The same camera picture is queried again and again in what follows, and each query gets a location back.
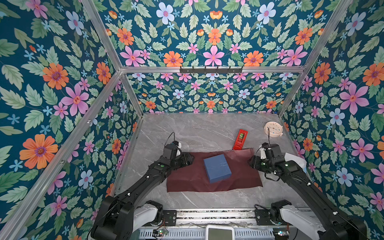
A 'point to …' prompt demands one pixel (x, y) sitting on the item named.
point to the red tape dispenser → (240, 140)
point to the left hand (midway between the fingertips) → (192, 155)
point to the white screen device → (219, 232)
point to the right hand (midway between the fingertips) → (251, 161)
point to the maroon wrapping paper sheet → (193, 176)
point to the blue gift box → (217, 169)
